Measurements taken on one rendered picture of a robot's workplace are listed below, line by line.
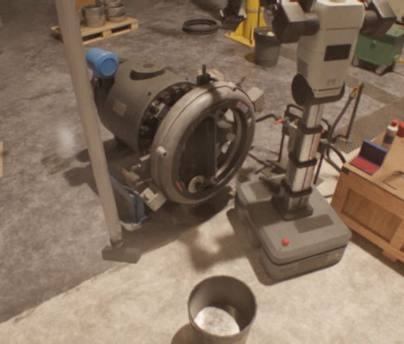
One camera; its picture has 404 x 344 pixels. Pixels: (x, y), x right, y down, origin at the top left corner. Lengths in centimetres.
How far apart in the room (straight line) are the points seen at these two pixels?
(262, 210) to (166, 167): 69
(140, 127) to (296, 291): 131
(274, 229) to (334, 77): 91
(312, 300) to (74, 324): 133
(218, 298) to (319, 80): 116
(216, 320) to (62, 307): 88
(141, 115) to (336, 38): 112
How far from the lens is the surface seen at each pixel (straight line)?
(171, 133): 177
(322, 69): 164
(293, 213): 214
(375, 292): 233
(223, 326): 187
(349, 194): 242
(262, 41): 457
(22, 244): 258
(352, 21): 163
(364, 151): 243
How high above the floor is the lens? 180
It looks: 40 degrees down
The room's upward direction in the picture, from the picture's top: straight up
